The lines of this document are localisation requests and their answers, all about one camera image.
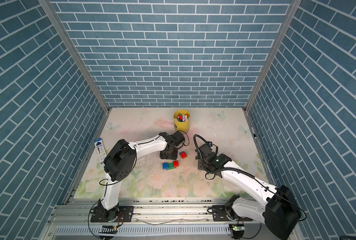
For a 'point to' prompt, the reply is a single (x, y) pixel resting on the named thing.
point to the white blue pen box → (100, 149)
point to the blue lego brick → (165, 165)
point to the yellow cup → (183, 126)
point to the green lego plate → (170, 166)
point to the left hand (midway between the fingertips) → (175, 158)
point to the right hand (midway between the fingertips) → (203, 163)
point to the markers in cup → (180, 117)
